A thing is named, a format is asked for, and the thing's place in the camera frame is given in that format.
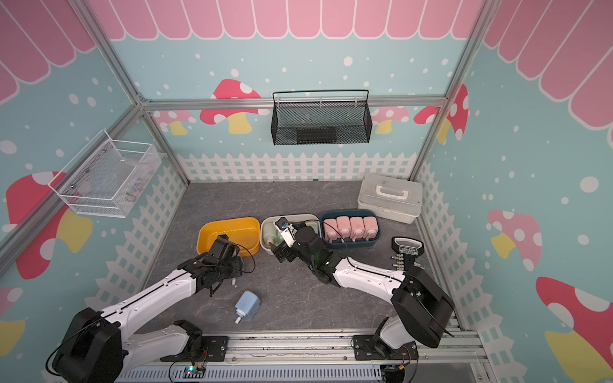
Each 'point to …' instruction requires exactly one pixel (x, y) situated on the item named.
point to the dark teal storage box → (350, 243)
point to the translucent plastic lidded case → (390, 197)
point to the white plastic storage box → (310, 219)
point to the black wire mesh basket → (301, 123)
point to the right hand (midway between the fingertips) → (282, 233)
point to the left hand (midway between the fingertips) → (235, 269)
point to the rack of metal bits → (408, 248)
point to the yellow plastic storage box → (245, 232)
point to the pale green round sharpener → (271, 234)
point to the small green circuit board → (193, 372)
